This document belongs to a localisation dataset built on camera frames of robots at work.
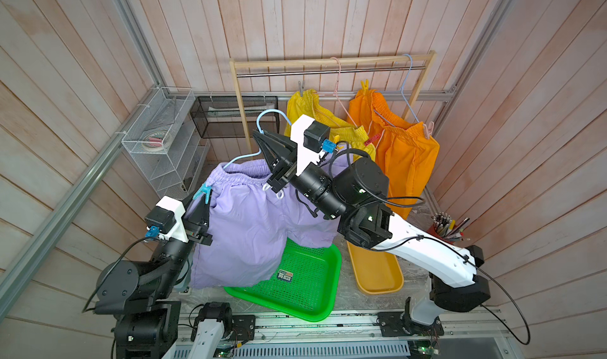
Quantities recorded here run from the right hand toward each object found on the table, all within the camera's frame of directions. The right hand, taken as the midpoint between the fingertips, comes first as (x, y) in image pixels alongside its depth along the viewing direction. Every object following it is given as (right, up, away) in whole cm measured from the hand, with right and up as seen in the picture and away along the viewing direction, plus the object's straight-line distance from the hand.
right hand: (250, 139), depth 40 cm
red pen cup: (+58, -23, +39) cm, 74 cm away
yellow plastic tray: (+36, -40, +44) cm, 69 cm away
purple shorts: (-4, -18, +20) cm, 28 cm away
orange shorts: (+46, +4, +39) cm, 60 cm away
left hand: (-10, -9, +8) cm, 16 cm away
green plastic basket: (+11, -43, +42) cm, 61 cm away
